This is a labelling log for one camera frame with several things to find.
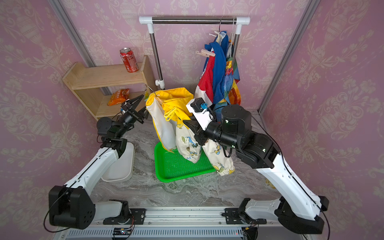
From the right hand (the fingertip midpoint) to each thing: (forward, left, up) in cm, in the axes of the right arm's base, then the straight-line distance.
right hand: (188, 117), depth 51 cm
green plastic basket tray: (+5, +14, -49) cm, 51 cm away
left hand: (+14, +17, -4) cm, 23 cm away
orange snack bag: (+42, +45, -22) cm, 65 cm away
